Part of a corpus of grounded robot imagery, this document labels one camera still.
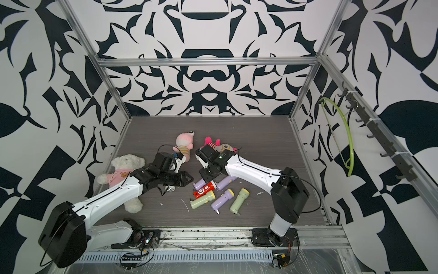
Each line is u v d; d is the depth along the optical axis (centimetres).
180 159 76
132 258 73
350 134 67
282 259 72
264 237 75
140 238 68
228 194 84
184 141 101
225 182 89
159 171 64
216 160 59
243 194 83
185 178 77
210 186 86
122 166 85
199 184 88
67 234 40
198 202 82
